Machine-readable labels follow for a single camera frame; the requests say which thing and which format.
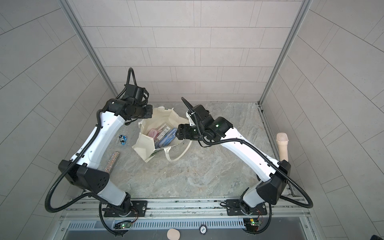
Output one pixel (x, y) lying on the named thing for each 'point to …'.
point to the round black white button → (203, 229)
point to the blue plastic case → (168, 139)
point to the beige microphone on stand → (282, 139)
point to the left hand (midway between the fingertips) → (152, 110)
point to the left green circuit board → (125, 225)
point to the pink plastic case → (153, 133)
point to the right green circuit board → (253, 222)
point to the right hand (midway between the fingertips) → (180, 135)
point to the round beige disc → (173, 234)
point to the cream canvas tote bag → (145, 147)
